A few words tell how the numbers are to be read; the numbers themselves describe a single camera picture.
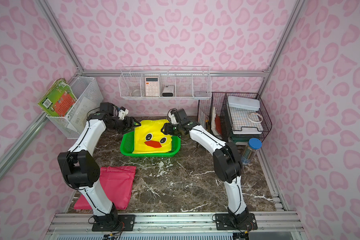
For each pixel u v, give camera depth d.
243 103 0.96
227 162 0.53
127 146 0.94
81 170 0.50
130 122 0.80
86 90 0.81
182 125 0.72
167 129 0.80
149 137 0.97
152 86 0.93
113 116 0.75
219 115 1.16
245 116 0.92
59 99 0.72
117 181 0.85
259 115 0.92
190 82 1.03
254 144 0.80
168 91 0.91
